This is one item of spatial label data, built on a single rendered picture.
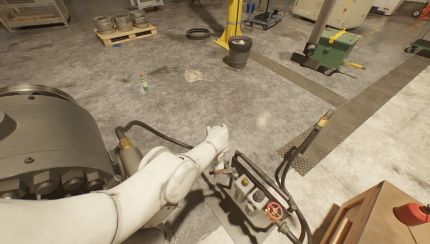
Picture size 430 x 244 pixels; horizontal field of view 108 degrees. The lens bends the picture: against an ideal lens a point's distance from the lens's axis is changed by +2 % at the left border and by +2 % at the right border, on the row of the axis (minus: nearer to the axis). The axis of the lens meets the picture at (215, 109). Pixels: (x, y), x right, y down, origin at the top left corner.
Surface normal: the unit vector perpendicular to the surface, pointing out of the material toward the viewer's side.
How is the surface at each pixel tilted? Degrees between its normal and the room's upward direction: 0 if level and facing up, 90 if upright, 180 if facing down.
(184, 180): 73
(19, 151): 23
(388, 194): 0
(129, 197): 38
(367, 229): 0
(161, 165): 17
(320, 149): 0
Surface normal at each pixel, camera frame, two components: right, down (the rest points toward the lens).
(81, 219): 0.85, -0.51
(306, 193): 0.01, -0.73
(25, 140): 0.34, -0.84
